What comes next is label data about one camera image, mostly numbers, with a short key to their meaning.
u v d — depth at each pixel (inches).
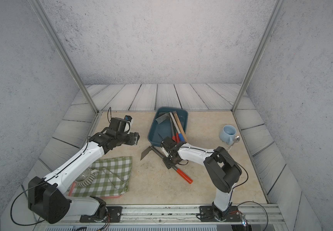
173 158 26.1
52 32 30.7
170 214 29.2
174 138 36.8
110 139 22.4
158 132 41.5
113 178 33.5
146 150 37.7
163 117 43.7
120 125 24.6
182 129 39.3
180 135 37.7
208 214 28.7
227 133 39.3
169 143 28.7
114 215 28.7
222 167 19.1
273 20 29.2
